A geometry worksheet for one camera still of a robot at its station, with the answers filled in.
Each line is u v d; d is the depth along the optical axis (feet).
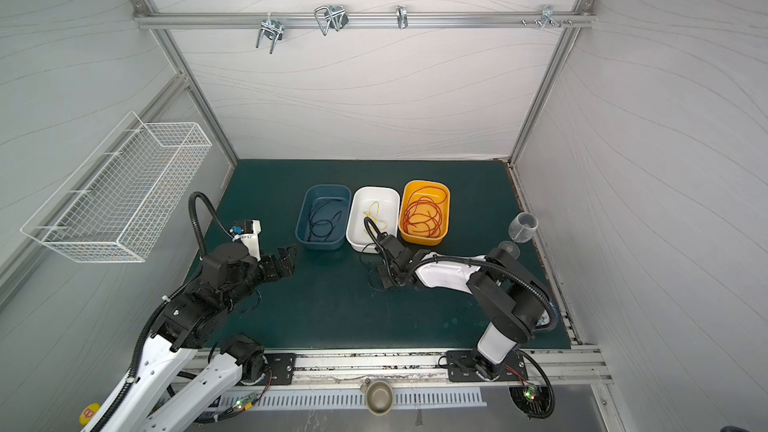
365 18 2.55
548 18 2.51
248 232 1.98
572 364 2.51
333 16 2.51
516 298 1.48
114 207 2.21
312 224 3.32
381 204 3.30
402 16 2.55
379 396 2.27
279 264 2.09
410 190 3.42
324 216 3.41
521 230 2.81
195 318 1.55
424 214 3.43
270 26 2.55
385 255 2.31
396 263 2.30
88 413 1.74
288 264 2.10
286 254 2.12
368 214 3.33
